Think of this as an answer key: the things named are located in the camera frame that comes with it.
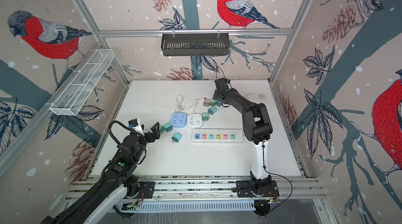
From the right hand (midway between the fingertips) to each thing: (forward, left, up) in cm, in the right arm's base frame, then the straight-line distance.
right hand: (220, 97), depth 103 cm
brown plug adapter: (-1, +9, -4) cm, 10 cm away
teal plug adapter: (-27, +26, -5) cm, 38 cm away
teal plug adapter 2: (-8, +5, -4) cm, 10 cm away
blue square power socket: (-16, +26, -3) cm, 31 cm away
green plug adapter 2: (-2, +5, -3) cm, 6 cm away
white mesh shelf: (-25, +71, +27) cm, 80 cm away
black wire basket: (+27, +15, +23) cm, 39 cm away
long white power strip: (-25, +2, -5) cm, 26 cm away
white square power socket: (-16, +16, -3) cm, 23 cm away
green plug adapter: (-22, +32, -3) cm, 38 cm away
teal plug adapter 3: (-2, +1, -4) cm, 5 cm away
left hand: (-27, +37, +10) cm, 47 cm away
